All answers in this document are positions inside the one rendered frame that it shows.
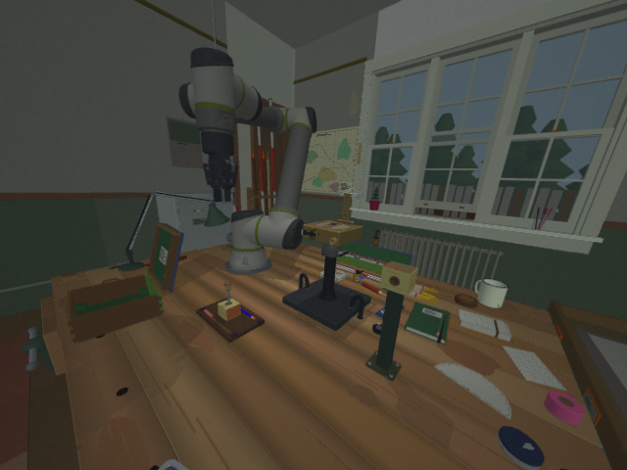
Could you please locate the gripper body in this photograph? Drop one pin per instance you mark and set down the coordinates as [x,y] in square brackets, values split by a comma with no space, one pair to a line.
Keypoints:
[217,144]

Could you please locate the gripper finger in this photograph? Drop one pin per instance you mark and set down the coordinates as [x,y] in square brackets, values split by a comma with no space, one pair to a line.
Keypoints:
[229,181]
[213,181]

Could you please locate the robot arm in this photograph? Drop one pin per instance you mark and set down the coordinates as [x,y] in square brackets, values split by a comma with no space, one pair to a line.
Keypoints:
[289,166]

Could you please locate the dark compass lever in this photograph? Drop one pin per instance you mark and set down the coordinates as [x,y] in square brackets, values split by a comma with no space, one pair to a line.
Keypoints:
[310,235]

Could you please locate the brass and wood compass body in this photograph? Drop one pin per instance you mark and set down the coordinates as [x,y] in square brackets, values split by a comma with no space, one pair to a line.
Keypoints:
[338,231]

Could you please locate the brass sight vane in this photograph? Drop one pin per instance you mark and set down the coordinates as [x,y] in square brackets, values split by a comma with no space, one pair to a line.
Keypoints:
[347,206]

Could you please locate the black compass stand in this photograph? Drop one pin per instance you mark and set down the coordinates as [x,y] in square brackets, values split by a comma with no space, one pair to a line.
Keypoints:
[325,306]

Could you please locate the tan wooden holster block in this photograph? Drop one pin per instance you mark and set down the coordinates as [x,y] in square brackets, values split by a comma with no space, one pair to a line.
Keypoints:
[399,278]

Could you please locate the green desk lamp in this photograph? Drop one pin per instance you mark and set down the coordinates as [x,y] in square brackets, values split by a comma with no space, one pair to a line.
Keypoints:
[214,216]

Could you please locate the wooden rack with red poles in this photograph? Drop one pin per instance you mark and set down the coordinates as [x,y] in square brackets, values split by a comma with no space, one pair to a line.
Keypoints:
[262,161]

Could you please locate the yellow wooden block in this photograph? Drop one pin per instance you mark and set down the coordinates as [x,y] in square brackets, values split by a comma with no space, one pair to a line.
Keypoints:
[228,310]

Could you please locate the blue pencil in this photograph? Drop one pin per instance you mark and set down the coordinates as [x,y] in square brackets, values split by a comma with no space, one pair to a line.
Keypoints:
[249,314]

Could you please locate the dark brown tray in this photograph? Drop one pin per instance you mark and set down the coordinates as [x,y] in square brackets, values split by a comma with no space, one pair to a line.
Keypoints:
[230,327]

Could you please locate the small plant in red pot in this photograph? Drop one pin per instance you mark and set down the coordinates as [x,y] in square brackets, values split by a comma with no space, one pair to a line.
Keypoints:
[374,202]

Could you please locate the open wooden case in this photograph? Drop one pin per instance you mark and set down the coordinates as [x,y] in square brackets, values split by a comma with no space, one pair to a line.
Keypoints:
[117,308]

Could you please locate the white scale ruler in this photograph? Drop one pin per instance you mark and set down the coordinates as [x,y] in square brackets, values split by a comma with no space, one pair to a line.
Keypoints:
[365,275]

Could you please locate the green cutting mat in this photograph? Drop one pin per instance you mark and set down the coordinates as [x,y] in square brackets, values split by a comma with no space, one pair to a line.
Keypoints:
[387,258]

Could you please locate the red pencil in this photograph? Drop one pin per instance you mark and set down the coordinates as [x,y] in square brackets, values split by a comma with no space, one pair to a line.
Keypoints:
[372,287]

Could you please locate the small black cap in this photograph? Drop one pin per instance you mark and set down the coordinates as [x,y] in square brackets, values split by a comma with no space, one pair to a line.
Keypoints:
[378,328]

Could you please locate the grey radiator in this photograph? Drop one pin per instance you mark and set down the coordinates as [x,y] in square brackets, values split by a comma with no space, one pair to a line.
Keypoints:
[441,257]

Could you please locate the yellow flagging bundle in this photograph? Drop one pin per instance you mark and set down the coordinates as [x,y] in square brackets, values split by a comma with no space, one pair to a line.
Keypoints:
[427,293]

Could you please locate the green notebook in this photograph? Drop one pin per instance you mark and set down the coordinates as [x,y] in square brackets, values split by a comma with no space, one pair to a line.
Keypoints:
[425,320]

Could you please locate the grey bench vise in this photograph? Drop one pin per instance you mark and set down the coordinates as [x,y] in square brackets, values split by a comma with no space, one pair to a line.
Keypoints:
[34,350]

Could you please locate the white framed window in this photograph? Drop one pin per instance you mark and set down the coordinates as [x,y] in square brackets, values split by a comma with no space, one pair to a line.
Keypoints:
[490,142]

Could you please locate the brown oval stone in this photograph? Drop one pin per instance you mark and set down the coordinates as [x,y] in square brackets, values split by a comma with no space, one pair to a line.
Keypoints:
[466,299]

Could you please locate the white mug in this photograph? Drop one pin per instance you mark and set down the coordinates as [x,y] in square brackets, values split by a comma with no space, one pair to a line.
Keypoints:
[490,293]

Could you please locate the white banded paper pad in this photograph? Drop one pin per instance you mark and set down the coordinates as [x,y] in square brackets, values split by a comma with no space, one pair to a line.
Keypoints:
[485,324]

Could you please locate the pencil cup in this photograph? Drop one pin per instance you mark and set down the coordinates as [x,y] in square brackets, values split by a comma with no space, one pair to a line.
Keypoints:
[543,220]

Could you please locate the white half round protractor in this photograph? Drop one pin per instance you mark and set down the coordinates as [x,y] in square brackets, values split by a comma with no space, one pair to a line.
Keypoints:
[472,387]

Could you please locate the white paper sheet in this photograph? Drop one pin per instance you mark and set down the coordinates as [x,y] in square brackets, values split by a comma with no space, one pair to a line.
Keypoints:
[534,367]

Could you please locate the dark blue round disc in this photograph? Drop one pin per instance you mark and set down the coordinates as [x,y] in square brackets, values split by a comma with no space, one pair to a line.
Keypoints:
[521,446]

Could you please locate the pink tape roll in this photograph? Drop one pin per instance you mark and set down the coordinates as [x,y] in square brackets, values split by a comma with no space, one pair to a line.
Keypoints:
[563,408]

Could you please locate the green wall calendar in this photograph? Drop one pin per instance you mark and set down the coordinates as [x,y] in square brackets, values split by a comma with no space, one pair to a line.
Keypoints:
[183,142]

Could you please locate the wall map poster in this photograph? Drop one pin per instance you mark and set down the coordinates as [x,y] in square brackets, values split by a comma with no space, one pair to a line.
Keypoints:
[338,156]

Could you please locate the green post with foot plate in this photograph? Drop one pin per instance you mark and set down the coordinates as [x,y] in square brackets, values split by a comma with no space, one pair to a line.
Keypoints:
[389,333]

